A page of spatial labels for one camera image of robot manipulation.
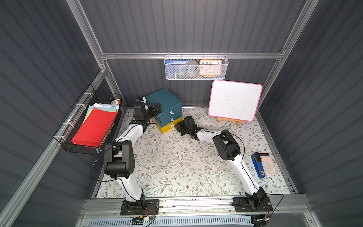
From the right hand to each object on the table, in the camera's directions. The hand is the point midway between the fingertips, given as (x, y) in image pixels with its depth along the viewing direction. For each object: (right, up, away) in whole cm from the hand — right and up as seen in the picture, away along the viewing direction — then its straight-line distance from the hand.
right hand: (175, 122), depth 105 cm
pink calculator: (+59, -27, -19) cm, 67 cm away
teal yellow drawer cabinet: (-2, +5, -9) cm, 11 cm away
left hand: (-13, +11, -13) cm, 21 cm away
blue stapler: (+52, -24, -20) cm, 60 cm away
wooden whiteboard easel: (+47, +1, 0) cm, 47 cm away
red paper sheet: (-40, -2, -33) cm, 52 cm away
